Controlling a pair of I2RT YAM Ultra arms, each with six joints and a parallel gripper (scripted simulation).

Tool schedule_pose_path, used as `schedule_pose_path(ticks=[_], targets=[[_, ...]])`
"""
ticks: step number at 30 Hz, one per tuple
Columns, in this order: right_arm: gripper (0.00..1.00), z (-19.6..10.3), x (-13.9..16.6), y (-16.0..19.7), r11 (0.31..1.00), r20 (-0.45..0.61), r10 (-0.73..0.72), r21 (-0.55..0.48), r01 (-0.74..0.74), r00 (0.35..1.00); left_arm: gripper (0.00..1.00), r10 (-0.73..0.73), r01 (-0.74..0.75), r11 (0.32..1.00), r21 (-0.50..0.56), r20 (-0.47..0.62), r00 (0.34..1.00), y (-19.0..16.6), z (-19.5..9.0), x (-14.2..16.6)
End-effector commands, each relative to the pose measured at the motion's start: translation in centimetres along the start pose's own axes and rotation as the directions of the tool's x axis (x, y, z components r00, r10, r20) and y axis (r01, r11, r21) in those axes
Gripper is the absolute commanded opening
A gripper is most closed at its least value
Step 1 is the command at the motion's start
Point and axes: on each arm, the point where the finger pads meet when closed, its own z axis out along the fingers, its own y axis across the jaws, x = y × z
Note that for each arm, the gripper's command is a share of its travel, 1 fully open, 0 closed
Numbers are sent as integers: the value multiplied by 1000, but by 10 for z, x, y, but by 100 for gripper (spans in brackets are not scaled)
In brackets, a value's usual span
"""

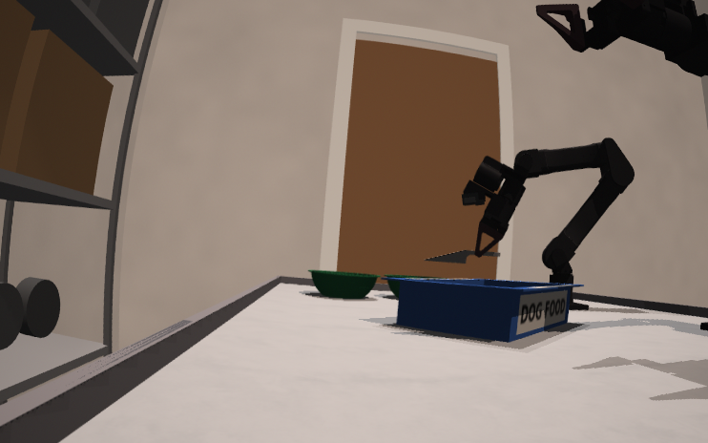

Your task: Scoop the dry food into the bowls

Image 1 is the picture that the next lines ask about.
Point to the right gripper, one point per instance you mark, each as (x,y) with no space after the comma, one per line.
(491,227)

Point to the dark grey table edge lip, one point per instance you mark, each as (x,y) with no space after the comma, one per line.
(53,411)

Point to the blue dog food box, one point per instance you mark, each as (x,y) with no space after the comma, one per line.
(498,315)

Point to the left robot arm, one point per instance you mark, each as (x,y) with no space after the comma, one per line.
(677,33)

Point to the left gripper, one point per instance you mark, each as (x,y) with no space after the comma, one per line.
(626,18)

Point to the green bowl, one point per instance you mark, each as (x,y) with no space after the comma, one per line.
(345,285)
(395,285)

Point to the grey scoop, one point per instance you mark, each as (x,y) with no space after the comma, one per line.
(459,257)

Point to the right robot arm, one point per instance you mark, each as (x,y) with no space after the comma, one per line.
(534,163)

